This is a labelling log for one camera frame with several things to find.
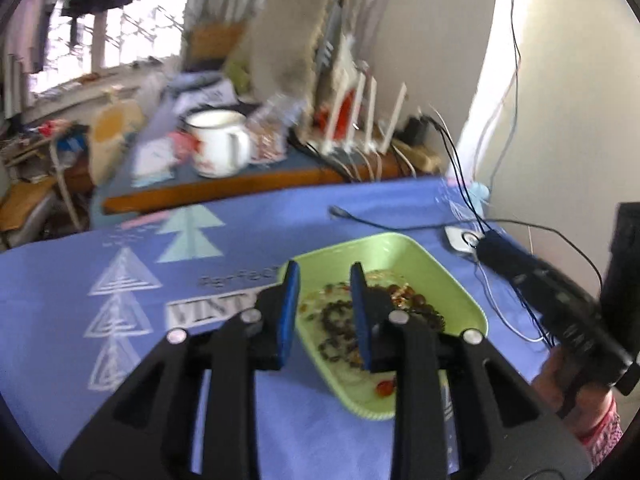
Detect white wifi router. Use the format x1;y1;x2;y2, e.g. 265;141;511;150
308;70;408;156

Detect cardboard box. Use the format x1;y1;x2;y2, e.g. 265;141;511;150
186;22;245;63

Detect white round-button device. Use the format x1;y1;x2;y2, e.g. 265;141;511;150
444;226;484;255

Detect green plastic tray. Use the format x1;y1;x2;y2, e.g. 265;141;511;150
295;233;488;422

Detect clear plastic snack bag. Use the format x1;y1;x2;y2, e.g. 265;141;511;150
244;93;304;165

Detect black cable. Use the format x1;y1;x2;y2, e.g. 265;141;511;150
327;114;606;302

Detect right hand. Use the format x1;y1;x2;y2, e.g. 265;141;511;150
532;346;614;438

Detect white cable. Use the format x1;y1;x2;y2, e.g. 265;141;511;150
474;259;551;345

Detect black power adapter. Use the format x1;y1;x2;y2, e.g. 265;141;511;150
402;115;431;146

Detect grey curtain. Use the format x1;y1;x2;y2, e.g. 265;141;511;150
181;0;388;114

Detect wooden desk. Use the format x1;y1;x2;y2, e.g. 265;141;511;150
102;144;442;215

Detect blue patterned bedsheet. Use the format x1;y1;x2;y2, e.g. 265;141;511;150
1;178;547;466

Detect white enamel mug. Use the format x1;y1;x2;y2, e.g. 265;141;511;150
184;110;252;179

